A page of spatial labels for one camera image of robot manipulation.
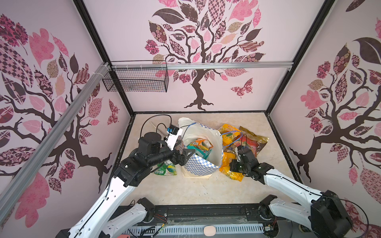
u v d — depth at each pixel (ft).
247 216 2.39
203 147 2.92
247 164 2.11
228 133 3.26
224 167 2.77
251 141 3.19
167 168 2.81
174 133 1.73
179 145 2.15
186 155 1.78
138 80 3.99
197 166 2.38
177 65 3.02
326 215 1.31
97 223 1.23
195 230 2.29
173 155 1.79
